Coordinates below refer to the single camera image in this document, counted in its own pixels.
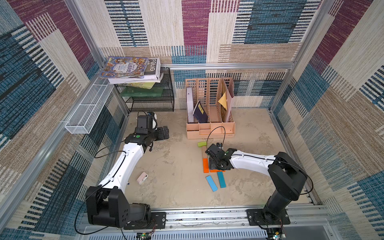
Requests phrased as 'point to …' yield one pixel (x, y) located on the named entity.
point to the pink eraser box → (142, 177)
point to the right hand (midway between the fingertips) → (215, 163)
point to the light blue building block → (211, 183)
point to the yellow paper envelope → (223, 101)
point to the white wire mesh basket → (83, 118)
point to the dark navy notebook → (200, 113)
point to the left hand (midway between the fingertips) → (160, 130)
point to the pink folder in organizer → (230, 92)
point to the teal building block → (221, 179)
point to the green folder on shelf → (138, 91)
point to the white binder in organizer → (190, 101)
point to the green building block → (201, 144)
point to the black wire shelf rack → (157, 97)
